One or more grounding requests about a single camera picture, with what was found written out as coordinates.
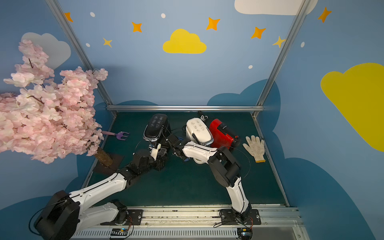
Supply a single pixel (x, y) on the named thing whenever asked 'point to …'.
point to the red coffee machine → (223, 137)
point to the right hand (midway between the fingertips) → (188, 144)
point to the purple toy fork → (119, 135)
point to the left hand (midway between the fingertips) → (164, 154)
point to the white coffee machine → (197, 131)
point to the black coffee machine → (157, 128)
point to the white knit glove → (256, 148)
